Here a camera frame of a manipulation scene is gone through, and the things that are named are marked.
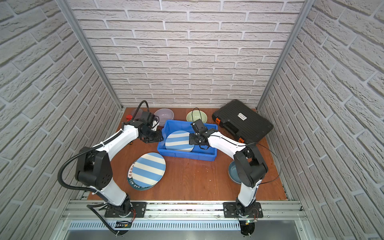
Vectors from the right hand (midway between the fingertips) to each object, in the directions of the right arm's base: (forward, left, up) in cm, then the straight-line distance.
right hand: (193, 138), depth 91 cm
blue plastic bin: (-10, -3, 0) cm, 10 cm away
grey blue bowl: (-20, -22, -8) cm, 31 cm away
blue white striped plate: (+5, +10, -10) cm, 15 cm away
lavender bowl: (+27, +20, -5) cm, 34 cm away
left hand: (+2, +19, +2) cm, 19 cm away
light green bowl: (+22, -4, -5) cm, 23 cm away
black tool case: (+10, -37, -2) cm, 39 cm away
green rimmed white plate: (-22, +36, -6) cm, 42 cm away
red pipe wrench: (+27, +47, -7) cm, 55 cm away
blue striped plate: (-15, +27, -6) cm, 32 cm away
